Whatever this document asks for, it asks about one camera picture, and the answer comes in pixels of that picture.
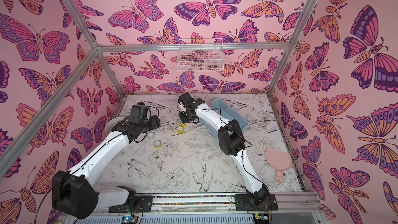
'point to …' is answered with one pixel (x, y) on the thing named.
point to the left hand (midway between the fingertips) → (157, 119)
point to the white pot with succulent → (111, 123)
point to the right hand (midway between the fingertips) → (180, 120)
